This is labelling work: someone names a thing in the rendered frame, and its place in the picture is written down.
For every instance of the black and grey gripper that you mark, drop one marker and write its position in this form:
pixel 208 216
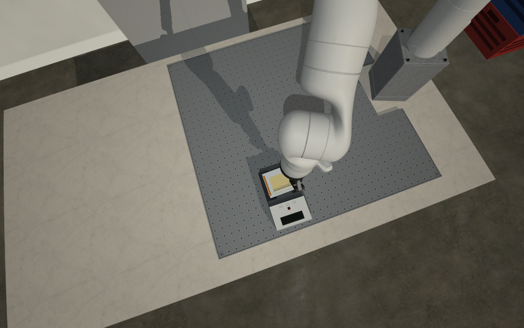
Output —
pixel 295 182

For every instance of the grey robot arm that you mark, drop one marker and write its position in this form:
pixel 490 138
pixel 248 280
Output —
pixel 338 41

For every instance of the grey and white cassette dock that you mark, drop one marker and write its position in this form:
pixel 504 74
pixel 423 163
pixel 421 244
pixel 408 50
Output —
pixel 287 209

